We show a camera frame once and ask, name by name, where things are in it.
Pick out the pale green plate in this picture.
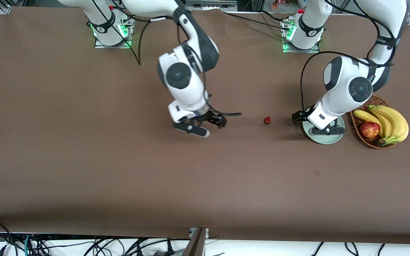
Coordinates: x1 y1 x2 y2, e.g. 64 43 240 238
302 114 345 145

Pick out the brown wicker basket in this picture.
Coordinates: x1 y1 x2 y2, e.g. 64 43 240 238
349 94 399 150

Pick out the brown table cover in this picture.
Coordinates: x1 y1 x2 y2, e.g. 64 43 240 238
0 6 410 246

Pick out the red apple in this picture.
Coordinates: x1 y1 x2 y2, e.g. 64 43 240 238
360 122 381 139

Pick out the yellow banana bunch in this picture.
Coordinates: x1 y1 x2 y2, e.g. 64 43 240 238
353 105 409 146

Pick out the grey equipment box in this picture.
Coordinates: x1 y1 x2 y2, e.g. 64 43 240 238
185 0 238 11

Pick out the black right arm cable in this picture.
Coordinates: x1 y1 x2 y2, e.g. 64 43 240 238
111 0 243 118

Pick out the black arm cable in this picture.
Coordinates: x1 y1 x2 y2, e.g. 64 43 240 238
300 0 410 114
111 0 243 118

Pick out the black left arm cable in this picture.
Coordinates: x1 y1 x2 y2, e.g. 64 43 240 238
300 0 410 114

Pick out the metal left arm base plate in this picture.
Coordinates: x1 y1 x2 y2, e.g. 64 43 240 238
282 42 320 54

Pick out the short black table cable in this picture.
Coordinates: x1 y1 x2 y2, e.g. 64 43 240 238
259 10 286 22

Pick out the long black table cable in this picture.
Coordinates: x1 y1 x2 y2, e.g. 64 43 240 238
223 12 291 31

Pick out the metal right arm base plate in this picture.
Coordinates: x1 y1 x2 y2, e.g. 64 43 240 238
94 36 132 49

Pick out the aluminium frame post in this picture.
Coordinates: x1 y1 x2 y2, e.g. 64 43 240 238
182 228 209 256

